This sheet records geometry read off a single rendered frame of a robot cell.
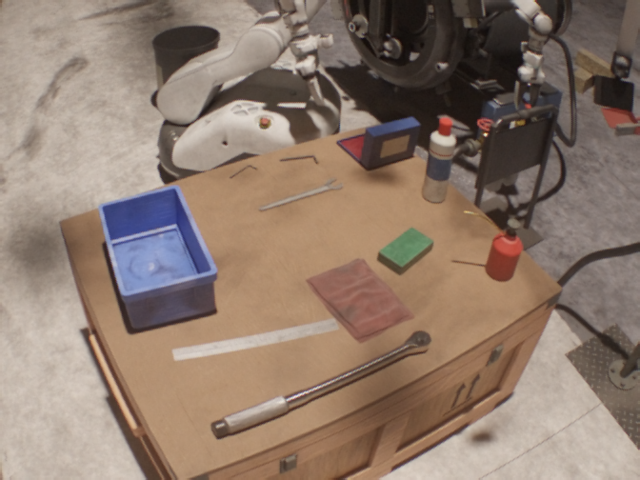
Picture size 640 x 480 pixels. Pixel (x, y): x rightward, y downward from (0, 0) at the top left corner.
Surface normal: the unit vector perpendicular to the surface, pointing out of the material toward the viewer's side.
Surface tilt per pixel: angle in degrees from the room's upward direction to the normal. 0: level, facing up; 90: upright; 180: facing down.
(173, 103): 90
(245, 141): 90
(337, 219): 0
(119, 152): 0
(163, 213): 90
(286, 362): 0
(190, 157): 90
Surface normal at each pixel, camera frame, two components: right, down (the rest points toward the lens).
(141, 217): 0.40, 0.60
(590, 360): 0.04, -0.77
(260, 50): -0.27, 0.61
